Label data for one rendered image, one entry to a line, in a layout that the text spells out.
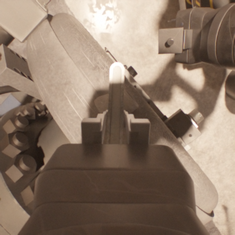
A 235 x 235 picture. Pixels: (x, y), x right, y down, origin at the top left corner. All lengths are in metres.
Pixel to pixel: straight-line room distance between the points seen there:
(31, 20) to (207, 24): 0.31
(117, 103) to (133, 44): 1.03
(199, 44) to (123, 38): 0.94
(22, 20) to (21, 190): 0.38
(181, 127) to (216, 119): 0.99
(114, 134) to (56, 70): 0.15
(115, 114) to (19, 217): 0.40
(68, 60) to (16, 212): 0.37
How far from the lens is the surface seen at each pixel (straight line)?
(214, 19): 0.24
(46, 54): 0.31
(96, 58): 0.27
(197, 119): 0.57
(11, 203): 0.50
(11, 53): 0.36
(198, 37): 0.26
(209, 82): 1.39
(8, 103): 1.10
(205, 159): 1.67
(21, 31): 0.40
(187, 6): 1.15
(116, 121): 0.16
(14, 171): 0.49
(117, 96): 0.16
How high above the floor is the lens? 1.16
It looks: 69 degrees down
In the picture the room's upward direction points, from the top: 170 degrees clockwise
